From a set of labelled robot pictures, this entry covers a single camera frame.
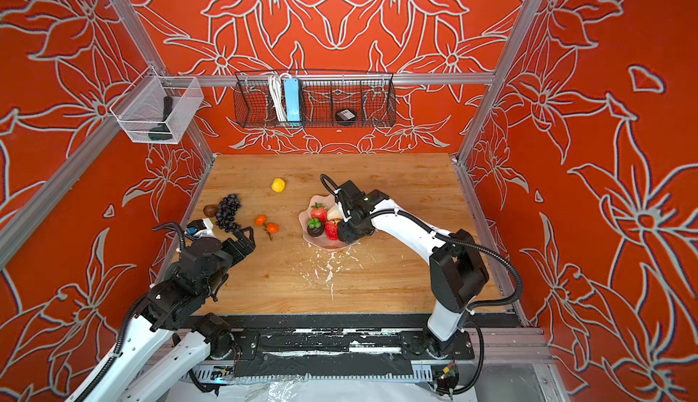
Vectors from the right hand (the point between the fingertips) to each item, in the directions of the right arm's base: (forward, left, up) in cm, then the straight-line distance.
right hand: (344, 233), depth 85 cm
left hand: (-6, +28, +11) cm, 30 cm away
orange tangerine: (+11, +31, -8) cm, 34 cm away
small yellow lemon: (+26, +27, -7) cm, 38 cm away
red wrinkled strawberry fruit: (+4, +4, -4) cm, 7 cm away
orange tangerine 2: (+7, +26, -8) cm, 28 cm away
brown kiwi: (+14, +50, -5) cm, 52 cm away
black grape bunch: (+13, +44, -6) cm, 46 cm away
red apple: (+10, +9, -3) cm, 14 cm away
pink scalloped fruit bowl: (+1, +8, -7) cm, 11 cm away
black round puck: (+37, -1, +17) cm, 41 cm away
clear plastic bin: (+37, +64, +23) cm, 77 cm away
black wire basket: (+48, -11, +19) cm, 53 cm away
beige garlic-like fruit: (+11, +4, -4) cm, 12 cm away
